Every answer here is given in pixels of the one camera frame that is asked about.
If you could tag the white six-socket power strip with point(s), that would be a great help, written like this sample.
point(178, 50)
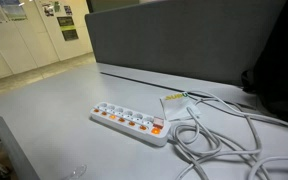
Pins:
point(134, 132)

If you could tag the grey desk divider panel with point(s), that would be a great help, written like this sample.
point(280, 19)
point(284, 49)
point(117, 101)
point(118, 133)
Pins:
point(184, 40)

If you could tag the black and green poster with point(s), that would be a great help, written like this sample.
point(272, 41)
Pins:
point(67, 28)

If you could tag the clear plastic piece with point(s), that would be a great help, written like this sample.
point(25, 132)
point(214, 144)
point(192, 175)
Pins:
point(77, 172)

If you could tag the small dark paper note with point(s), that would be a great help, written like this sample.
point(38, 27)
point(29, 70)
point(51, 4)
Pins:
point(68, 10)

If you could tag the small green paper note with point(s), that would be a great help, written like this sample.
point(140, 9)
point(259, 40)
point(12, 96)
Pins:
point(57, 6)

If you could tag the small dark photo poster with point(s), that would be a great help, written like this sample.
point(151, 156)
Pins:
point(48, 10)

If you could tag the black office chair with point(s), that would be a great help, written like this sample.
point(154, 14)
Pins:
point(284, 66)

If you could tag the grey side partition panel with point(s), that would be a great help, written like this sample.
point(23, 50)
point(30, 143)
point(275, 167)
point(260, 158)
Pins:
point(15, 150)

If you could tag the beige wall cabinet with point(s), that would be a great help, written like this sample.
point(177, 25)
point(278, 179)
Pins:
point(27, 43)

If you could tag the large blue-white wall poster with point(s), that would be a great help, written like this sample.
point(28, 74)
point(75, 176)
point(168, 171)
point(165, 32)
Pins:
point(14, 9)

